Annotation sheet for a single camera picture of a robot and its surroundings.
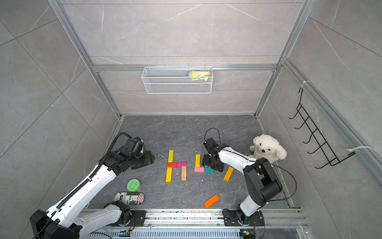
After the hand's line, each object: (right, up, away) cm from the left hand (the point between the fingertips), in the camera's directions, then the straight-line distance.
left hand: (152, 156), depth 77 cm
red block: (+8, -8, +15) cm, 19 cm away
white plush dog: (+63, +5, +3) cm, 63 cm away
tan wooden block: (+16, -12, +11) cm, 23 cm away
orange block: (+32, -24, +1) cm, 40 cm away
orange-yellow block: (+43, -13, +11) cm, 46 cm away
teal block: (+31, -10, +10) cm, 34 cm away
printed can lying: (-10, -22, -1) cm, 24 cm away
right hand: (+32, -8, +13) cm, 35 cm away
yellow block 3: (+25, -7, +15) cm, 30 cm away
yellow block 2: (+7, -13, +11) cm, 18 cm away
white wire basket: (+10, +48, +23) cm, 54 cm away
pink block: (+25, -11, +12) cm, 30 cm away
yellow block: (+7, -4, +18) cm, 20 cm away
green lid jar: (-11, -16, +3) cm, 20 cm away
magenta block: (+14, -8, +16) cm, 23 cm away
